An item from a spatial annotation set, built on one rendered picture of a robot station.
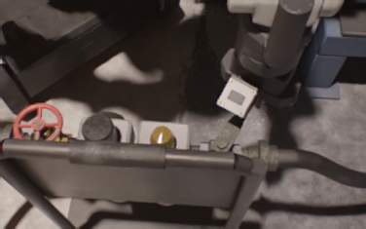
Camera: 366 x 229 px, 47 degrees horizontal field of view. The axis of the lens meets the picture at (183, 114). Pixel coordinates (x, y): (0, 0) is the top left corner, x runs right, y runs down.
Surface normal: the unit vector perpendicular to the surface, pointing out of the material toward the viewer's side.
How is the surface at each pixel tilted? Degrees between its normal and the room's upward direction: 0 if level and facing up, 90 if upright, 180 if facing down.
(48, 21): 0
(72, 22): 0
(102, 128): 0
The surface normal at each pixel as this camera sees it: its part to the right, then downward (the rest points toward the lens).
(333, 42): -0.07, 0.89
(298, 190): 0.00, -0.46
